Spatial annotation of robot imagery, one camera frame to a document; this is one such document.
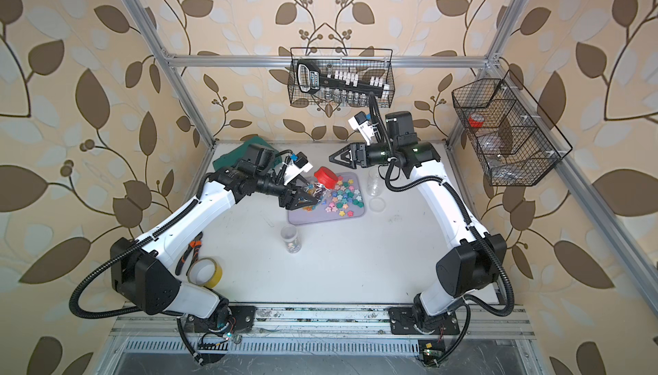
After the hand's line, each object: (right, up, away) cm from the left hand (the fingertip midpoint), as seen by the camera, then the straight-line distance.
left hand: (309, 189), depth 74 cm
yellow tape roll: (-30, -29, +7) cm, 43 cm away
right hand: (+8, +9, -3) cm, 12 cm away
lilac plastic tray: (+1, -11, +19) cm, 22 cm away
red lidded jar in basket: (+53, +22, +7) cm, 57 cm away
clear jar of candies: (-8, -16, +11) cm, 21 cm away
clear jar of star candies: (+23, 0, +26) cm, 35 cm away
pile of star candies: (+11, -6, +26) cm, 29 cm away
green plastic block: (-40, +10, +37) cm, 55 cm away
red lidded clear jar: (+5, +3, -4) cm, 8 cm away
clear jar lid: (+24, -8, +26) cm, 36 cm away
